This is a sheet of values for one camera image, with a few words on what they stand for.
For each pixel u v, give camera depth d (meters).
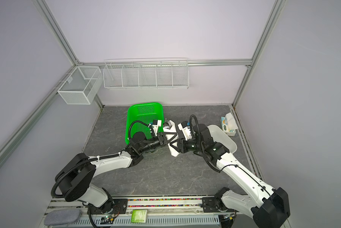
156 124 0.72
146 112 1.10
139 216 0.69
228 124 1.00
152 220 0.71
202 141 0.56
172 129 0.74
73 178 0.44
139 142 0.61
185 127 0.65
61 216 0.70
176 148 0.67
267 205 0.38
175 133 0.73
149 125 0.72
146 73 1.07
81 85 1.00
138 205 0.75
